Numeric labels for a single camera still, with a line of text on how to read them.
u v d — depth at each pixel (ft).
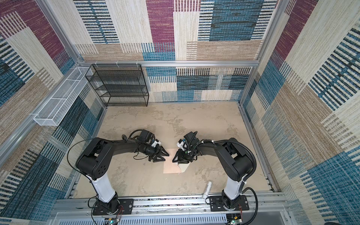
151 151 2.67
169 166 2.85
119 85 3.65
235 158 1.59
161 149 2.77
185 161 2.67
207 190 2.53
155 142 2.84
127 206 2.40
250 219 2.30
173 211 2.39
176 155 2.77
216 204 2.39
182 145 2.84
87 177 1.69
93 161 1.63
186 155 2.62
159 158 2.88
